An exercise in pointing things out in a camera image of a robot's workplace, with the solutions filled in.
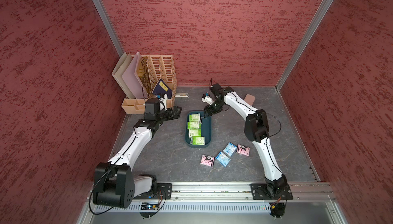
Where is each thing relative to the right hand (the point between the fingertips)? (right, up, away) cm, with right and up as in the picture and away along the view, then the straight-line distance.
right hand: (209, 115), depth 98 cm
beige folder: (-54, +27, -10) cm, 61 cm away
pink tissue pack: (+19, -19, -12) cm, 29 cm away
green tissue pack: (-9, -1, -1) cm, 9 cm away
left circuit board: (-32, -42, -26) cm, 59 cm away
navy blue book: (-33, +19, +7) cm, 39 cm away
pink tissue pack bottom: (-2, -23, -17) cm, 29 cm away
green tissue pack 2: (-10, -5, -6) cm, 13 cm away
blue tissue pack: (+11, -18, -12) cm, 25 cm away
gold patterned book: (-45, +28, +4) cm, 53 cm away
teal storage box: (-2, -6, -2) cm, 7 cm away
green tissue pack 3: (-9, -10, -8) cm, 16 cm away
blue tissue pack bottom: (+7, -23, -15) cm, 28 cm away
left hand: (-21, +3, -13) cm, 25 cm away
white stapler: (-21, +13, +20) cm, 32 cm away
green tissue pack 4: (-7, -13, -13) cm, 20 cm away
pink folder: (-48, +22, -6) cm, 54 cm away
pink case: (+31, +11, +12) cm, 35 cm away
